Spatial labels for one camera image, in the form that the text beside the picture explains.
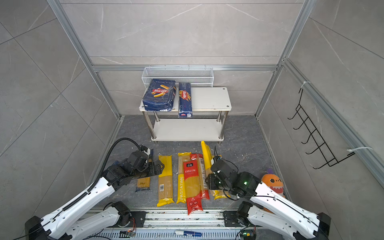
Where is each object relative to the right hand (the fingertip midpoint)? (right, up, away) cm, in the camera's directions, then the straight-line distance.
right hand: (207, 179), depth 73 cm
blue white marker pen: (-8, -24, -4) cm, 26 cm away
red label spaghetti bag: (-1, -10, +6) cm, 12 cm away
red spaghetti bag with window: (-7, -6, +7) cm, 12 cm away
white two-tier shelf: (-1, +42, +9) cm, 43 cm away
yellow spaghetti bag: (-23, -5, +11) cm, 26 cm away
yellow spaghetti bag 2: (+5, -5, -6) cm, 9 cm away
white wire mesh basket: (-4, +60, +25) cm, 65 cm away
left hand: (-26, +7, +4) cm, 27 cm away
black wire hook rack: (+50, +17, -10) cm, 53 cm away
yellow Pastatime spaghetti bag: (-14, +7, +20) cm, 26 cm away
